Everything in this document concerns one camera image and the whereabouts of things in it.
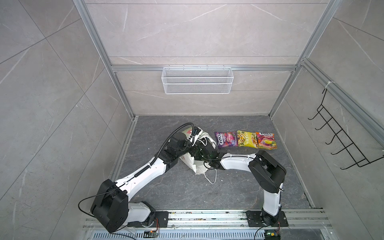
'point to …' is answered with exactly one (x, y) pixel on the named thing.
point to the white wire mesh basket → (197, 80)
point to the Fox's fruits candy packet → (266, 141)
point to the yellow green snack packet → (249, 139)
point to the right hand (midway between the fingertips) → (192, 151)
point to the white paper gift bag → (198, 168)
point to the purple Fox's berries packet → (226, 139)
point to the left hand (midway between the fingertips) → (200, 136)
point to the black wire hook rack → (349, 145)
